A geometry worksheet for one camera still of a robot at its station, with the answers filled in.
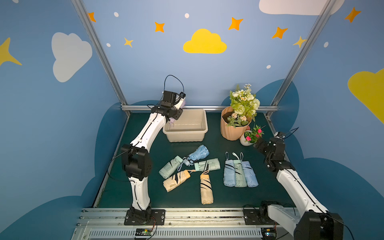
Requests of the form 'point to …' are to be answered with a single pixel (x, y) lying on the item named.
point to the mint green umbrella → (169, 169)
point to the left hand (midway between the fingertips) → (175, 106)
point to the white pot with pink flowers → (249, 137)
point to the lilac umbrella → (171, 123)
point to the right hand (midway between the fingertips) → (267, 141)
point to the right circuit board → (269, 233)
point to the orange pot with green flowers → (235, 120)
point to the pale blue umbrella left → (229, 173)
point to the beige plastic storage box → (191, 126)
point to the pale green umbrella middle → (240, 178)
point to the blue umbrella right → (251, 177)
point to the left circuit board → (143, 233)
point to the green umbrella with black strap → (211, 164)
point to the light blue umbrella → (201, 153)
